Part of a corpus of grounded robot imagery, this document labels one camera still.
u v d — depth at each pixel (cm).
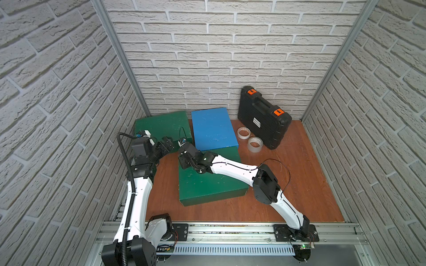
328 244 72
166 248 72
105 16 72
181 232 73
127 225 40
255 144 106
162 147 67
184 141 75
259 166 55
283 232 74
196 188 78
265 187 53
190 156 66
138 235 39
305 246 71
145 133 68
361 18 72
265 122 95
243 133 111
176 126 101
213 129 100
